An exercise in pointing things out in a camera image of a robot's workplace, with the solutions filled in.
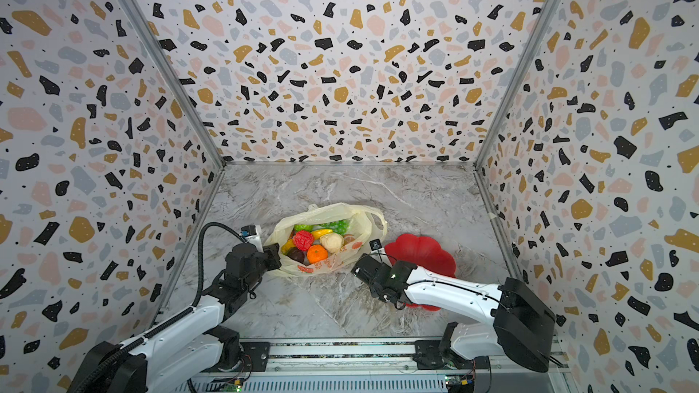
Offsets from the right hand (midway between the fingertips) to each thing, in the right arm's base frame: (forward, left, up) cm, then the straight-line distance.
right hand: (380, 279), depth 83 cm
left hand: (+9, +31, +5) cm, 33 cm away
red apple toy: (+12, +26, +3) cm, 28 cm away
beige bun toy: (+13, +16, -1) cm, 21 cm away
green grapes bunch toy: (+20, +14, -2) cm, 24 cm away
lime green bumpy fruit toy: (+18, +27, +1) cm, 32 cm away
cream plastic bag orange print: (+17, +5, +4) cm, 18 cm away
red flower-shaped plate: (+11, -16, -4) cm, 20 cm away
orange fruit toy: (+9, +21, -1) cm, 23 cm away
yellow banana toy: (+16, +22, -1) cm, 27 cm away
